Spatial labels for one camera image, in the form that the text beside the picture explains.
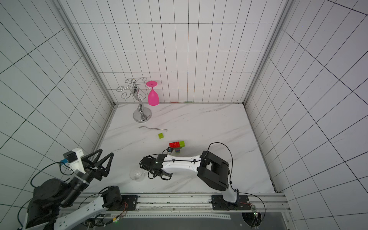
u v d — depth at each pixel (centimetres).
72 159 47
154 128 104
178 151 88
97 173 50
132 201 75
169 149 75
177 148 86
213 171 46
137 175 81
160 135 98
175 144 85
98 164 50
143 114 110
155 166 57
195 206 73
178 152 89
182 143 85
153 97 99
